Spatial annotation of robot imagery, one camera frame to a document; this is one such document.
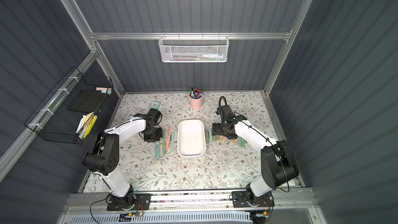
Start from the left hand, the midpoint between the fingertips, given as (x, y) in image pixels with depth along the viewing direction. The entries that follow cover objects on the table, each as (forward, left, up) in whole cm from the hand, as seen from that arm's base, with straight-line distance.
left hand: (157, 139), depth 92 cm
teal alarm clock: (+28, +7, -1) cm, 29 cm away
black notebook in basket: (+9, +34, +25) cm, 43 cm away
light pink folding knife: (-1, -47, -2) cm, 47 cm away
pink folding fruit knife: (-5, -37, +11) cm, 39 cm away
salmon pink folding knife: (-1, -45, -2) cm, 45 cm away
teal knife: (+1, -8, -3) cm, 9 cm away
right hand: (+1, -38, +6) cm, 39 cm away
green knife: (-1, -52, -2) cm, 52 cm away
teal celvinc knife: (-1, -50, -2) cm, 50 cm away
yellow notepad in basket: (-10, +20, +31) cm, 38 cm away
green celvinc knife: (0, -3, -2) cm, 4 cm away
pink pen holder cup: (+26, -23, +3) cm, 35 cm away
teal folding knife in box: (-6, 0, -1) cm, 6 cm away
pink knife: (+2, -6, -3) cm, 7 cm away
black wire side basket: (-2, +37, +26) cm, 46 cm away
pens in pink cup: (+28, -23, +11) cm, 38 cm away
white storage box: (+2, -20, -3) cm, 20 cm away
